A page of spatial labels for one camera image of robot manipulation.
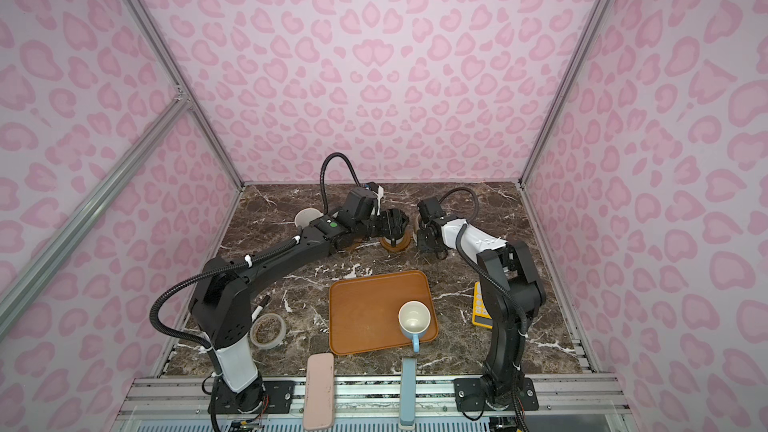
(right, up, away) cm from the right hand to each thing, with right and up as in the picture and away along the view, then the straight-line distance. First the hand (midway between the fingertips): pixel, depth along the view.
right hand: (430, 240), depth 97 cm
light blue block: (-8, -34, -24) cm, 42 cm away
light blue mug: (-6, -21, -13) cm, 25 cm away
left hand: (-9, +8, -13) cm, 18 cm away
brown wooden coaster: (-8, -2, +4) cm, 9 cm away
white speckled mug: (-41, +8, +3) cm, 42 cm away
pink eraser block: (-29, -37, -27) cm, 54 cm away
